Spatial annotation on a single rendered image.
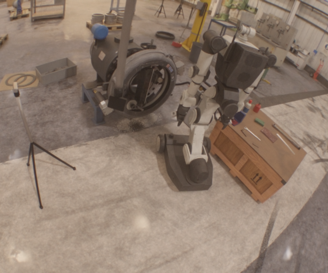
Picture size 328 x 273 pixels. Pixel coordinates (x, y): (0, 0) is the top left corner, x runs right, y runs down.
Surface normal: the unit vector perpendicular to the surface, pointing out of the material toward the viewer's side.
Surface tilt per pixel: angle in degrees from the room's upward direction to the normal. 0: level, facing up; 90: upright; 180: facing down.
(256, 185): 90
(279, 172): 0
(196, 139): 60
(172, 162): 0
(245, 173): 90
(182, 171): 0
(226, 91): 45
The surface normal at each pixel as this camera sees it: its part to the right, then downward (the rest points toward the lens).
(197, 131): 0.22, 0.28
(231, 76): 0.07, 0.87
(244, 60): 0.14, 0.72
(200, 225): 0.22, -0.69
